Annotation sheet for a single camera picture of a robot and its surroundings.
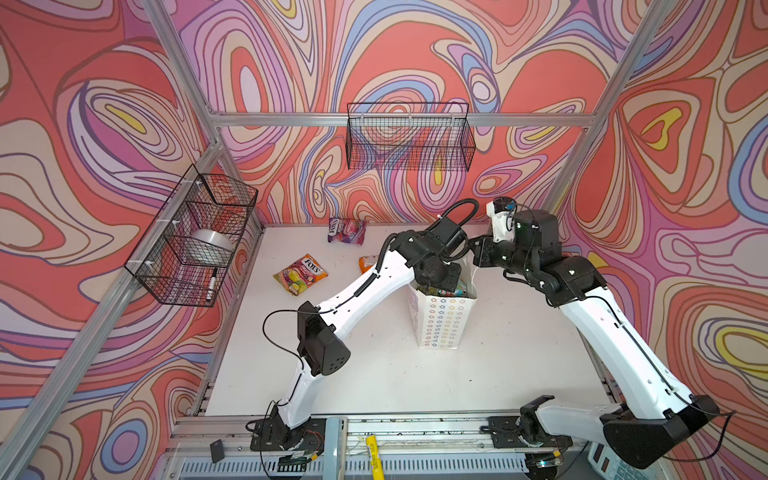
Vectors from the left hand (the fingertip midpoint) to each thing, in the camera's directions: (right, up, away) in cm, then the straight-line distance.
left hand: (455, 280), depth 76 cm
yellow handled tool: (-20, -43, -8) cm, 48 cm away
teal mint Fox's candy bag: (+2, -3, +4) cm, 6 cm away
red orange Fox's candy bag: (-48, -1, +25) cm, 54 cm away
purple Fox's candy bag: (-34, +16, +39) cm, 54 cm away
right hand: (+2, +8, -6) cm, 10 cm away
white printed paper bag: (-4, -11, 0) cm, 11 cm away
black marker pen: (-61, -1, -3) cm, 61 cm away
